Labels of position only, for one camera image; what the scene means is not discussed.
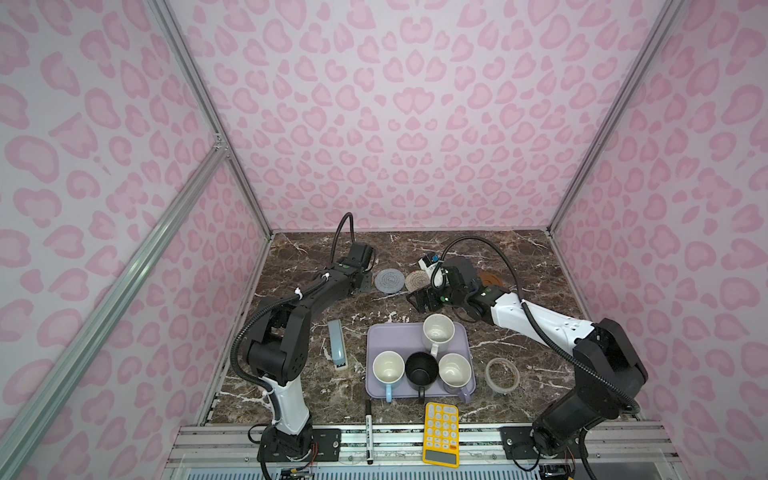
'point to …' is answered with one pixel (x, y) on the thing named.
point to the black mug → (421, 370)
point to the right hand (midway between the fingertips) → (420, 289)
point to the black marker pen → (368, 418)
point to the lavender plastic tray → (406, 338)
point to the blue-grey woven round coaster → (389, 280)
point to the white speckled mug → (437, 331)
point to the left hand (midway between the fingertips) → (359, 275)
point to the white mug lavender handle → (455, 372)
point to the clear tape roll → (502, 375)
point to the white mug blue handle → (388, 367)
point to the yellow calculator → (441, 436)
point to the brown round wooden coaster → (489, 279)
